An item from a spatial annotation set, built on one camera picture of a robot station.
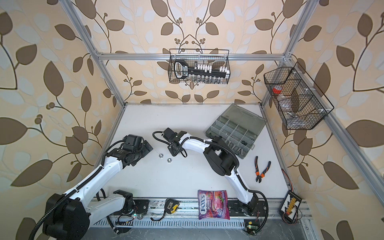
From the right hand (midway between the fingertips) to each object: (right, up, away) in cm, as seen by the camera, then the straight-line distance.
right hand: (176, 150), depth 95 cm
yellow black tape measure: (+1, -23, -23) cm, 32 cm away
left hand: (-15, +2, -10) cm, 18 cm away
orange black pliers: (+49, -13, -10) cm, 52 cm away
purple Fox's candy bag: (+22, -23, -21) cm, 38 cm away
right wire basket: (+66, +27, -22) cm, 74 cm away
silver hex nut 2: (-4, -6, -4) cm, 8 cm away
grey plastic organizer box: (+43, +14, +7) cm, 45 cm away
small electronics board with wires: (+59, -24, -23) cm, 67 cm away
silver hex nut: (-9, -3, -1) cm, 10 cm away
